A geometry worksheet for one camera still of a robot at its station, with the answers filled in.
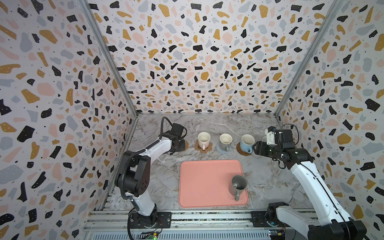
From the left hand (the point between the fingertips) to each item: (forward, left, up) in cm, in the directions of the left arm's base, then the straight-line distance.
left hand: (180, 144), depth 93 cm
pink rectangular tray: (-22, -15, -8) cm, 28 cm away
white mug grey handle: (+4, -29, -4) cm, 30 cm away
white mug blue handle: (-1, -41, +1) cm, 41 cm away
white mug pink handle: (+5, -15, -2) cm, 16 cm away
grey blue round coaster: (+2, -25, -8) cm, 26 cm away
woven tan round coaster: (+4, -3, -9) cm, 11 cm away
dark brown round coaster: (-1, -39, -8) cm, 40 cm away
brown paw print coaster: (+1, -12, -8) cm, 14 cm away
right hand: (-9, -41, +14) cm, 45 cm away
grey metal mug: (-24, -33, -6) cm, 41 cm away
